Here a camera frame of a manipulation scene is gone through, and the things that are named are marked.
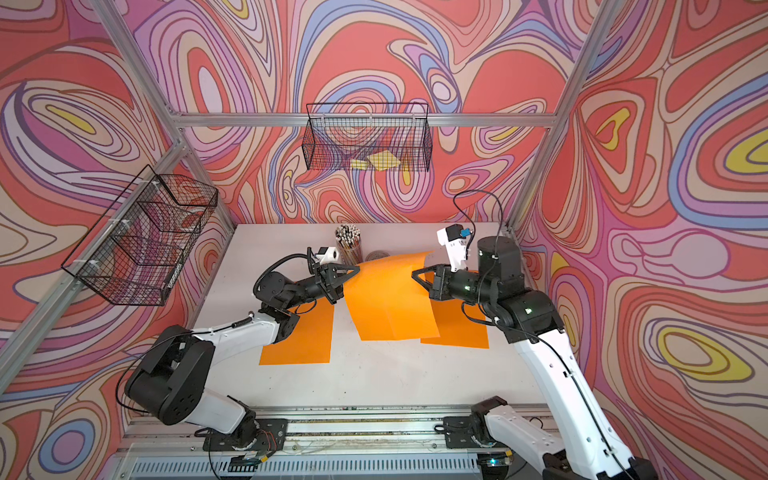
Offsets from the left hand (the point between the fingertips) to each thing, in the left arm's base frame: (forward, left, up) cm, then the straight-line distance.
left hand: (360, 280), depth 67 cm
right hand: (-3, -12, +3) cm, 13 cm away
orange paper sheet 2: (-1, +18, -32) cm, 36 cm away
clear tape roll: (+29, -2, -25) cm, 38 cm away
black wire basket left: (+9, +57, 0) cm, 58 cm away
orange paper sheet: (-2, -7, -6) cm, 9 cm away
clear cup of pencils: (+25, +6, -12) cm, 28 cm away
